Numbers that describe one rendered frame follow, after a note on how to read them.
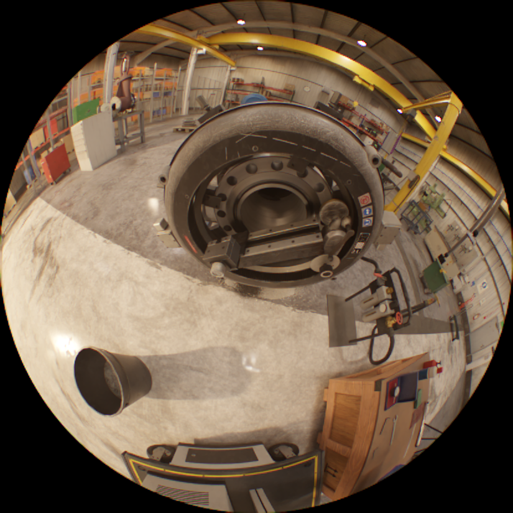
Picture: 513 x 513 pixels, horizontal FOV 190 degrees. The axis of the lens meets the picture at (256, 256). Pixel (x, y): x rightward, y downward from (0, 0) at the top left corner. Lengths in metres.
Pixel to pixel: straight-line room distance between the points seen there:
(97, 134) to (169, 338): 3.83
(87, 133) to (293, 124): 3.78
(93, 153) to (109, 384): 3.71
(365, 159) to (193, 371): 1.11
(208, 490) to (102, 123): 4.56
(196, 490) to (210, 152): 1.13
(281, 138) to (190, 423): 1.24
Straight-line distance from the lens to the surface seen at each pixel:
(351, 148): 0.36
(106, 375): 1.08
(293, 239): 0.47
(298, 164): 0.47
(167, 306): 1.02
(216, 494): 0.88
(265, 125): 0.32
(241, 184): 0.51
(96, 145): 3.99
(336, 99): 0.48
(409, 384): 1.04
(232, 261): 0.47
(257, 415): 1.06
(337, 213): 0.49
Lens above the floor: 0.94
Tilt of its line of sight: 53 degrees down
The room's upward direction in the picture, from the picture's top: 22 degrees clockwise
